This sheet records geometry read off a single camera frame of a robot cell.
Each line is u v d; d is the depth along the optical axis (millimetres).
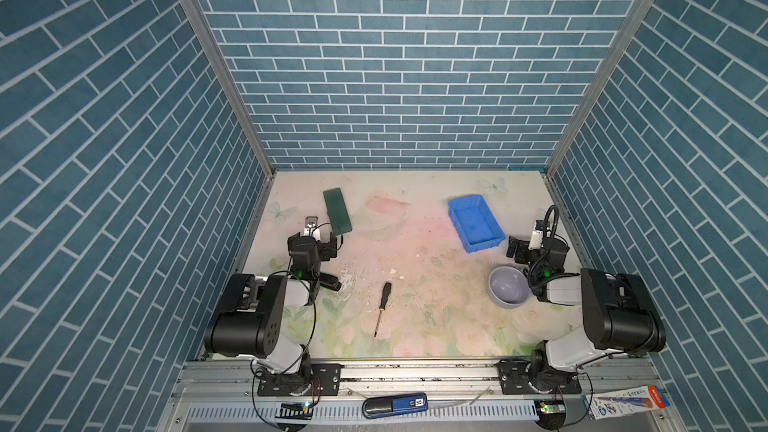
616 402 706
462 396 722
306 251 705
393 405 666
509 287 889
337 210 1083
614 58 875
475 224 1044
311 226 794
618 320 457
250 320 455
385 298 866
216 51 854
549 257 724
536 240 840
